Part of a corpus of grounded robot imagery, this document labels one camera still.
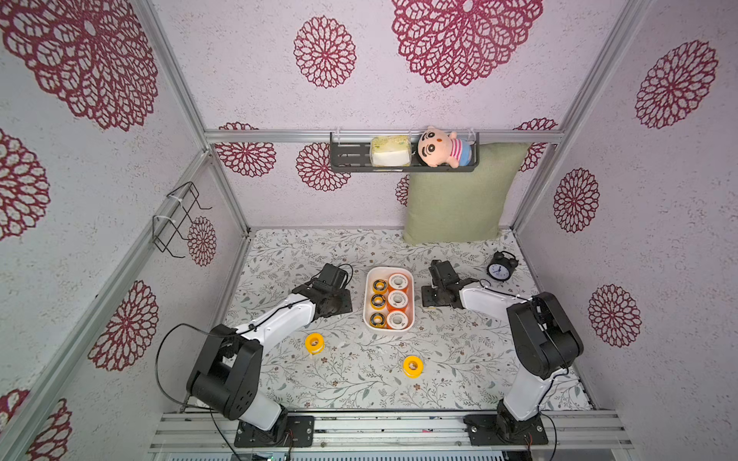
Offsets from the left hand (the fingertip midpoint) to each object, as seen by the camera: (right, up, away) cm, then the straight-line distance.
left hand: (344, 303), depth 90 cm
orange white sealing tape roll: (+18, +6, +9) cm, 21 cm away
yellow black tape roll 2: (+11, -1, +8) cm, 13 cm away
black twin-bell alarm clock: (+54, +12, +10) cm, 56 cm away
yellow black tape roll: (+12, +4, +12) cm, 17 cm away
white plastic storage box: (+10, +9, +11) cm, 17 cm away
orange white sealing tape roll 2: (+17, +1, +5) cm, 18 cm away
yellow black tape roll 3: (+10, -6, +3) cm, 12 cm away
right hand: (+28, +3, +8) cm, 29 cm away
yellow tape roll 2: (+20, -19, -7) cm, 28 cm away
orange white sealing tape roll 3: (+17, -5, 0) cm, 17 cm away
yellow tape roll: (-8, -13, -2) cm, 16 cm away
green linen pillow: (+41, +33, +11) cm, 53 cm away
